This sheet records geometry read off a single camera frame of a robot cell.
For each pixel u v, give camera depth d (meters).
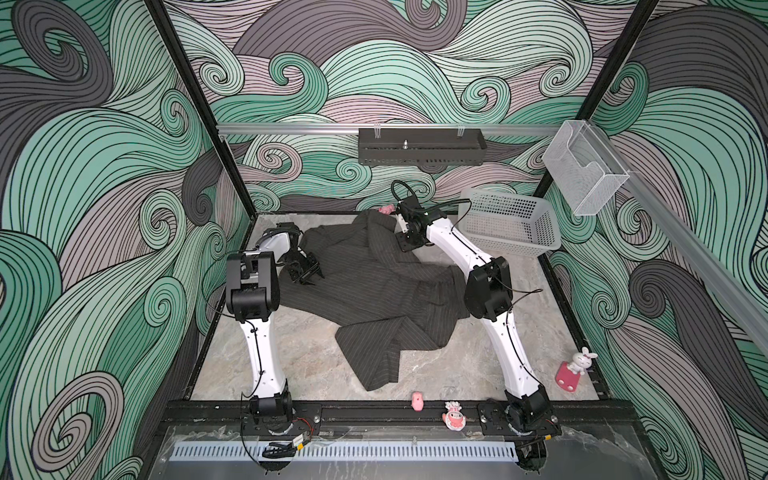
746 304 0.51
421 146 0.95
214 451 0.70
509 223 1.18
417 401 0.74
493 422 0.73
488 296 0.63
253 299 0.58
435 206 0.72
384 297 0.94
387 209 1.18
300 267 0.89
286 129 1.77
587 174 0.76
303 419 0.73
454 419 0.71
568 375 0.80
